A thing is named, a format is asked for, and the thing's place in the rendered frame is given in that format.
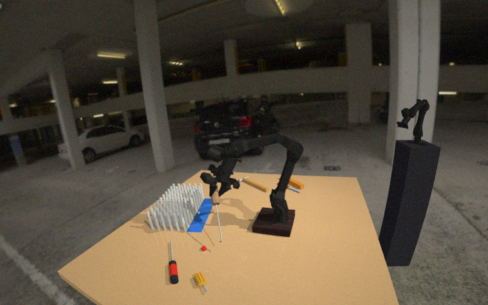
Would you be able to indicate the orange rectangular bar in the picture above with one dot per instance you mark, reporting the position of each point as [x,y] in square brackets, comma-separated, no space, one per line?
[295,183]

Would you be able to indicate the yellow screwdriver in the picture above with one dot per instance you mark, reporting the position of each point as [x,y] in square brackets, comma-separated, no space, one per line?
[201,280]

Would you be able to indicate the blue flat strip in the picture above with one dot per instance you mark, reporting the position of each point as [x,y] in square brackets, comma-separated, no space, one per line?
[200,219]

